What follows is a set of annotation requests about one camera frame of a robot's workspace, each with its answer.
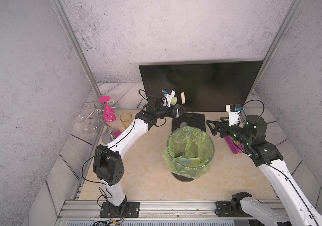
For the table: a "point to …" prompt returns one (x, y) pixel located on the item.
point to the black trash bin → (189, 149)
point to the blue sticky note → (187, 162)
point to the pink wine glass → (109, 116)
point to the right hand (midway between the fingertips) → (215, 119)
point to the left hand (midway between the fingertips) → (184, 109)
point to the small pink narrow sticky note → (182, 98)
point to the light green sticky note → (195, 161)
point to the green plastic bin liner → (189, 141)
